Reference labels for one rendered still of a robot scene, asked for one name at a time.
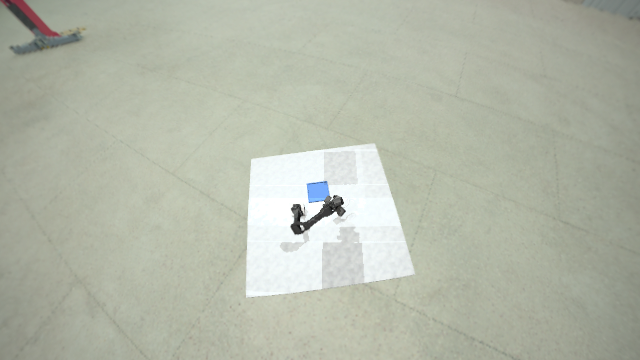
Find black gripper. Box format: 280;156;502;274
324;195;346;217

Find blue tray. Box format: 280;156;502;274
307;181;330;203

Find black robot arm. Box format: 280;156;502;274
290;195;344;235

